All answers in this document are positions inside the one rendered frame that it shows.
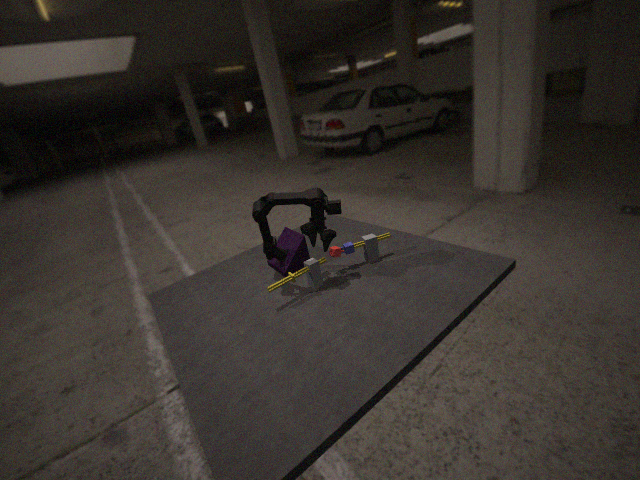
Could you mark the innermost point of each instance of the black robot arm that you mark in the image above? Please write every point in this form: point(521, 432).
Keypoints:
point(313, 197)

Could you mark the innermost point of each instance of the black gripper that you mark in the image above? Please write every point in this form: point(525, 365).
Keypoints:
point(326, 235)

